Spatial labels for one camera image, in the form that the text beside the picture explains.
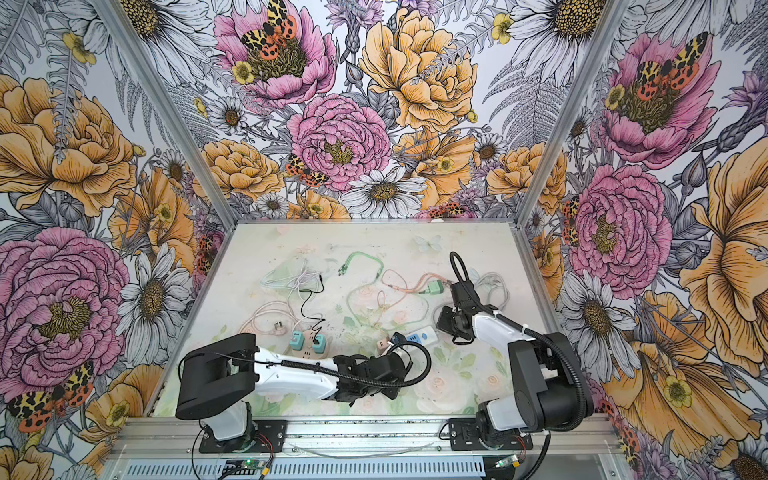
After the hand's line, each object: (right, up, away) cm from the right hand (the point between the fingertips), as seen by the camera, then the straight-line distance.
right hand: (443, 332), depth 92 cm
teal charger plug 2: (-36, -3, -7) cm, 36 cm away
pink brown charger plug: (-18, -1, -9) cm, 20 cm away
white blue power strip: (-6, -1, -3) cm, 7 cm away
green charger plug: (-1, +13, +8) cm, 15 cm away
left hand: (-14, -10, -9) cm, 20 cm away
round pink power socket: (-39, -4, -6) cm, 40 cm away
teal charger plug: (-41, 0, -9) cm, 42 cm away
